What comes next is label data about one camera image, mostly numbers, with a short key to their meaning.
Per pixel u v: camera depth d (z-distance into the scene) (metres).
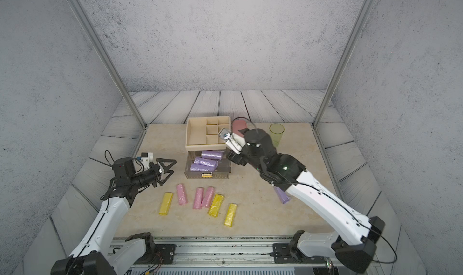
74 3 0.72
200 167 0.79
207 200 0.86
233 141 0.52
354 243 0.38
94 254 0.41
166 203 0.86
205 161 0.81
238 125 1.19
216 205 0.85
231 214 0.83
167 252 0.73
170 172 0.79
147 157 0.75
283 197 0.87
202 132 0.87
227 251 0.74
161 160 0.72
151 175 0.69
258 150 0.45
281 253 0.73
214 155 0.83
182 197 0.87
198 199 0.87
